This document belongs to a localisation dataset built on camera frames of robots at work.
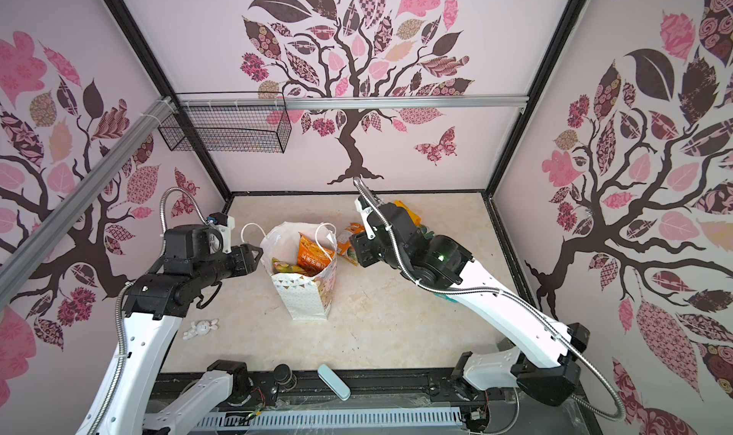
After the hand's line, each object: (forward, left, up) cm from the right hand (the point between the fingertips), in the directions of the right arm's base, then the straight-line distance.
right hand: (359, 232), depth 65 cm
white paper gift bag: (-8, +15, -19) cm, 26 cm away
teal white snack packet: (-2, -26, -33) cm, 42 cm away
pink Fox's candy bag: (+1, +24, -18) cm, 30 cm away
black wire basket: (+70, +57, -16) cm, 92 cm away
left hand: (-2, +27, -7) cm, 28 cm away
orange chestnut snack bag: (+6, +16, -21) cm, 26 cm away
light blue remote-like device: (-26, +8, -30) cm, 40 cm away
